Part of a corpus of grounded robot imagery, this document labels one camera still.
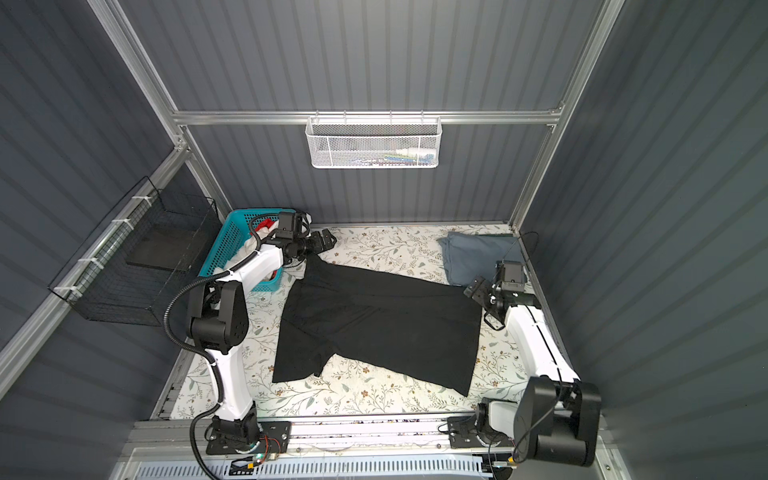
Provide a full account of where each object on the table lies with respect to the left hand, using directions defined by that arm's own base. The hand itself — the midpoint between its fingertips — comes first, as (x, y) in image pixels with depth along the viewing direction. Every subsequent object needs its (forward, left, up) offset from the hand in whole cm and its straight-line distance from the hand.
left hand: (326, 241), depth 99 cm
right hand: (-24, -48, 0) cm, 54 cm away
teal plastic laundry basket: (+9, +37, -6) cm, 38 cm away
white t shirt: (+5, +29, -7) cm, 30 cm away
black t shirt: (-26, -30, -14) cm, 43 cm away
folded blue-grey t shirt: (-3, -49, -7) cm, 50 cm away
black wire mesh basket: (-20, +43, +14) cm, 50 cm away
